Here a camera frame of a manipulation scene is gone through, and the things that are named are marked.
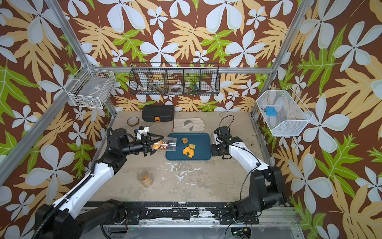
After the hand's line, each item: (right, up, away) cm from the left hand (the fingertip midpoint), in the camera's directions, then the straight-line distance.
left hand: (163, 140), depth 69 cm
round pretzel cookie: (+9, -3, +33) cm, 34 cm away
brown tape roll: (-33, +11, +46) cm, 58 cm away
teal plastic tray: (+21, -11, +35) cm, 42 cm away
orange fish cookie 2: (+13, -11, +27) cm, 32 cm away
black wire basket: (+2, +38, +29) cm, 48 cm away
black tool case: (-13, +17, +46) cm, 51 cm away
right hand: (+28, -8, +21) cm, 36 cm away
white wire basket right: (+66, +12, +13) cm, 69 cm away
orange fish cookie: (+10, -9, +27) cm, 30 cm away
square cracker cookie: (+14, -7, +30) cm, 34 cm away
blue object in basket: (+60, +15, +17) cm, 64 cm away
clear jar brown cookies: (+2, -2, +1) cm, 3 cm away
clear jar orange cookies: (-12, -22, +11) cm, 27 cm away
